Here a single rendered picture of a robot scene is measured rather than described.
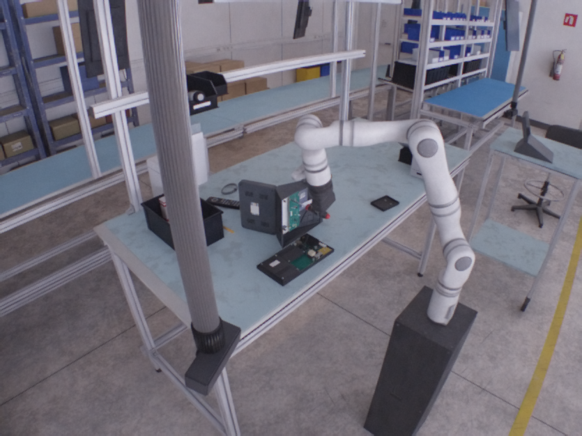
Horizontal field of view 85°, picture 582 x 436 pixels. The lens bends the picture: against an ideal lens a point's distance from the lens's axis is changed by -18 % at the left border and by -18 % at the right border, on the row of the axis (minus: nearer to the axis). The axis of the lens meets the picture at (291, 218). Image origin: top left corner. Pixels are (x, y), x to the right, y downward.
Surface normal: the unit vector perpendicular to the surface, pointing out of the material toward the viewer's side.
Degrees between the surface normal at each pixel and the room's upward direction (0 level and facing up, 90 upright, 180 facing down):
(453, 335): 0
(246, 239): 0
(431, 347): 90
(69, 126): 90
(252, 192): 90
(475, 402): 0
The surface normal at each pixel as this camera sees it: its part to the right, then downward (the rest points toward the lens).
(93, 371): 0.00, -0.84
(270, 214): -0.37, 0.50
